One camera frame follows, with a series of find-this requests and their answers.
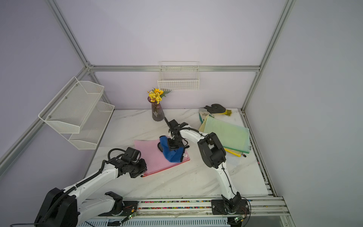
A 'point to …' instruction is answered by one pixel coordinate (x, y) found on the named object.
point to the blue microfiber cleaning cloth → (175, 155)
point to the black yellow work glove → (216, 108)
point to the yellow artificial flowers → (156, 95)
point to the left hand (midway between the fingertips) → (146, 170)
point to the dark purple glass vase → (158, 115)
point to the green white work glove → (203, 113)
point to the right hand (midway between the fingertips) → (172, 150)
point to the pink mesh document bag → (154, 159)
